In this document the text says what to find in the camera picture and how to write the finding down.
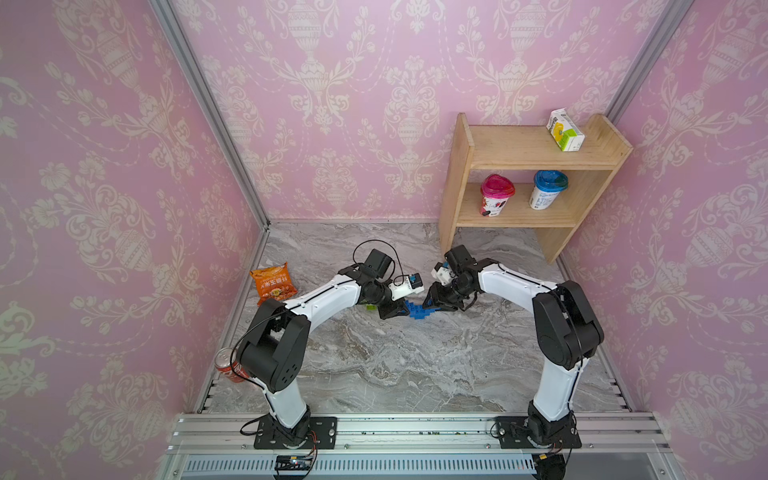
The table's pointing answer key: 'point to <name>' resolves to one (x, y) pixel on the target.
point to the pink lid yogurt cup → (495, 191)
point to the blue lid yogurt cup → (547, 187)
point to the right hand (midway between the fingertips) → (429, 306)
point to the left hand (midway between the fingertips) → (404, 306)
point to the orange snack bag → (274, 283)
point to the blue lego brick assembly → (417, 311)
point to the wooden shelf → (515, 177)
